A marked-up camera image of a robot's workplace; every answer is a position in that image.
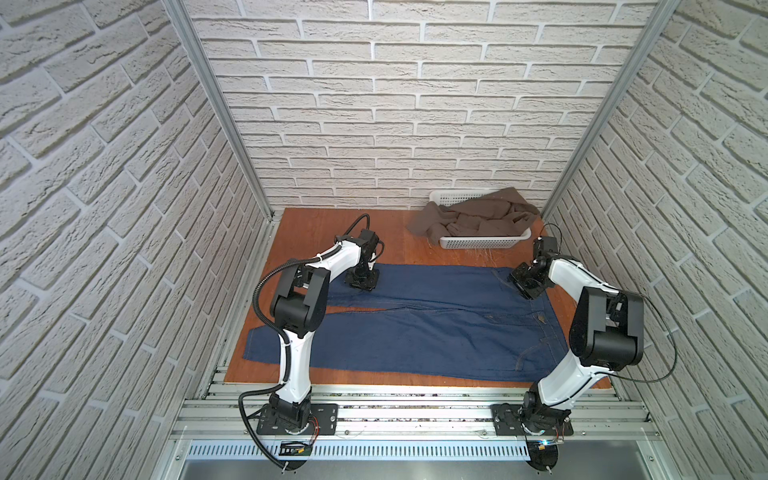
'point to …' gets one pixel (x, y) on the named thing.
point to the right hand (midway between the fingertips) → (512, 279)
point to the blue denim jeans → (429, 323)
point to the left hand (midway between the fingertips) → (368, 283)
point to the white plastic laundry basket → (445, 198)
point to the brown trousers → (503, 212)
